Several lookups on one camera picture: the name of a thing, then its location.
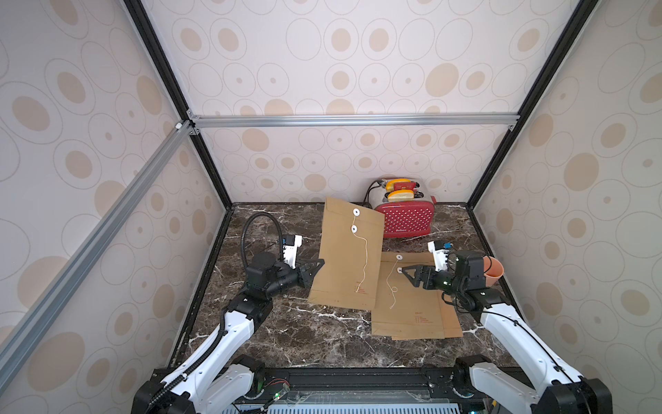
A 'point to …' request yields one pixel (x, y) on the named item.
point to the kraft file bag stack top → (401, 309)
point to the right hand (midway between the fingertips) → (410, 272)
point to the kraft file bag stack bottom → (451, 325)
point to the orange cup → (492, 270)
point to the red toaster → (407, 212)
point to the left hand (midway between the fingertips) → (329, 264)
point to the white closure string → (353, 229)
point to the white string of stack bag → (394, 289)
